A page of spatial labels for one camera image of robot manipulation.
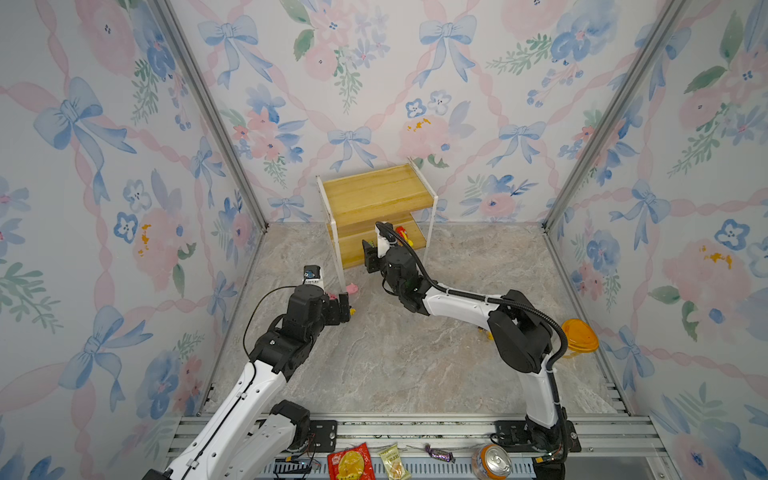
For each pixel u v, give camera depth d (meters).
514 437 0.73
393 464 0.69
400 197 0.82
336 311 0.68
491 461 0.62
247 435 0.46
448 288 0.63
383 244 0.75
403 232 0.93
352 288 1.00
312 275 0.65
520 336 0.52
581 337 0.80
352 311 0.93
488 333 0.53
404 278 0.69
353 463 0.70
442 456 0.71
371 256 0.78
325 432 0.75
